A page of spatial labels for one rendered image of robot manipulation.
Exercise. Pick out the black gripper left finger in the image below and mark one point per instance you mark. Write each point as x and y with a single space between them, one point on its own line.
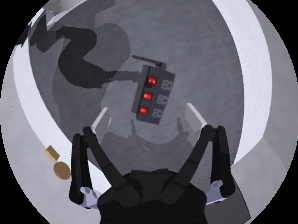
81 189

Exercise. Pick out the black power strip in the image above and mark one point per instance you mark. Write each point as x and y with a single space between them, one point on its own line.
155 94

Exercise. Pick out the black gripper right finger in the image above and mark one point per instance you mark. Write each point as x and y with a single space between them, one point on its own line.
223 185

